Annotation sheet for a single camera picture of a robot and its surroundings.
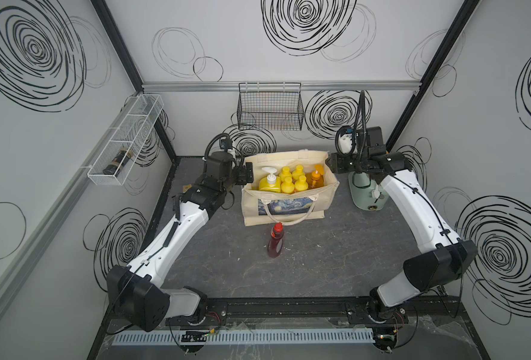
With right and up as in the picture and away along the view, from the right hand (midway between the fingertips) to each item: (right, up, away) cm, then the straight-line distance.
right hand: (334, 159), depth 77 cm
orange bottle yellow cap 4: (-10, -9, +7) cm, 15 cm away
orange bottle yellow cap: (-16, -5, +8) cm, 19 cm away
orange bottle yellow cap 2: (-11, -4, +9) cm, 15 cm away
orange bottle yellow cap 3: (-16, -10, +5) cm, 19 cm away
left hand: (-33, -1, 0) cm, 33 cm away
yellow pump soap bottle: (-22, -8, +5) cm, 24 cm away
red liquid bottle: (-20, -28, -1) cm, 35 cm away
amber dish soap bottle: (-5, -7, +10) cm, 13 cm away
